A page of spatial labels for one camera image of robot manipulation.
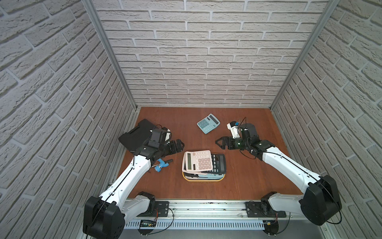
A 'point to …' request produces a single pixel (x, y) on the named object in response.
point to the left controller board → (147, 223)
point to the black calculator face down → (219, 164)
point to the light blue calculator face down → (214, 176)
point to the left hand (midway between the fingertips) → (175, 143)
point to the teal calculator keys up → (208, 123)
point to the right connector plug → (271, 227)
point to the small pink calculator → (198, 162)
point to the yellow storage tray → (202, 180)
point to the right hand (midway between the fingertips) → (223, 141)
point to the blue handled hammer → (162, 164)
